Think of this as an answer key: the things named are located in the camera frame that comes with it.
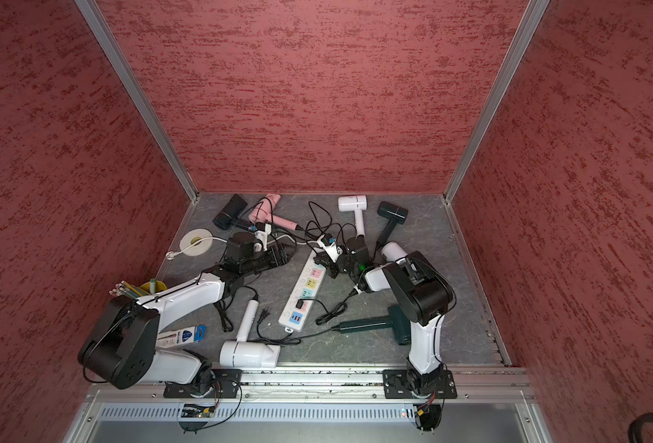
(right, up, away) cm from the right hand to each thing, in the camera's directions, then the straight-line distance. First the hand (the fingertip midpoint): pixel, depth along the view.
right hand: (318, 258), depth 95 cm
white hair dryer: (+15, +21, +17) cm, 31 cm away
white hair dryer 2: (+27, +2, +2) cm, 27 cm away
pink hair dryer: (-23, +17, +13) cm, 32 cm away
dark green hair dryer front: (+25, -17, -13) cm, 32 cm away
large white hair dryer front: (-19, -23, -21) cm, 37 cm away
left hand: (-8, +2, -9) cm, 12 cm away
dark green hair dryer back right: (+30, +16, +13) cm, 37 cm away
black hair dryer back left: (-36, +15, +11) cm, 41 cm away
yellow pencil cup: (-51, -7, -14) cm, 54 cm away
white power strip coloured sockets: (-6, -13, -10) cm, 18 cm away
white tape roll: (-47, +5, +7) cm, 48 cm away
